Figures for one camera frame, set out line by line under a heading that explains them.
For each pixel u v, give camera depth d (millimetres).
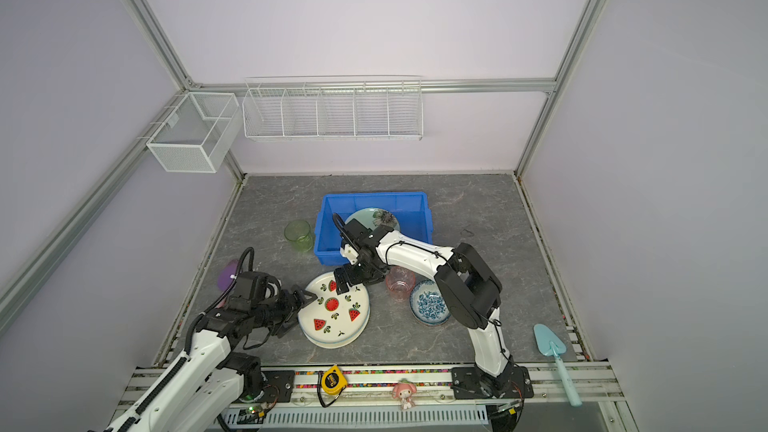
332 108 1058
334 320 831
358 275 760
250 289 642
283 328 759
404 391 708
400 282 903
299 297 741
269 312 694
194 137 791
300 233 1011
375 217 1054
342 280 770
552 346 774
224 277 959
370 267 715
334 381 732
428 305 790
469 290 495
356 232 721
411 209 1091
